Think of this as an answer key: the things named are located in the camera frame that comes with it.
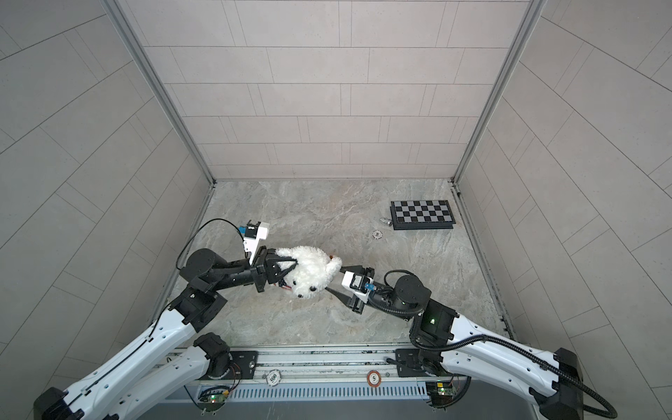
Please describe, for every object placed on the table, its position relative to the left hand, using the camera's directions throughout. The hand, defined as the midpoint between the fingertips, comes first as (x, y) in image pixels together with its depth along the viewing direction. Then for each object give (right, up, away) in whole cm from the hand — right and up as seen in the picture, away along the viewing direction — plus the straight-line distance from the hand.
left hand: (302, 270), depth 57 cm
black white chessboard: (+39, +10, +45) cm, 61 cm away
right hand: (+6, -4, +3) cm, 8 cm away
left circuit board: (-24, -35, +9) cm, 44 cm away
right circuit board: (+35, -35, +11) cm, 51 cm away
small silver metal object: (+25, +7, +45) cm, 52 cm away
